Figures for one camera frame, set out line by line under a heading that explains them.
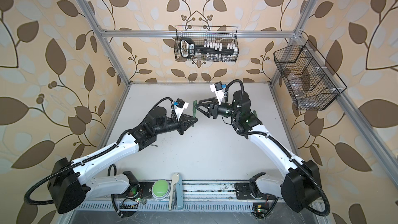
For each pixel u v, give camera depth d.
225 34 0.91
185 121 0.64
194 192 0.75
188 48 0.84
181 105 0.63
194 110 0.69
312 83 0.73
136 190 0.71
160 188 0.74
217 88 0.61
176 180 0.75
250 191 0.68
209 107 0.61
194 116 0.71
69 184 0.39
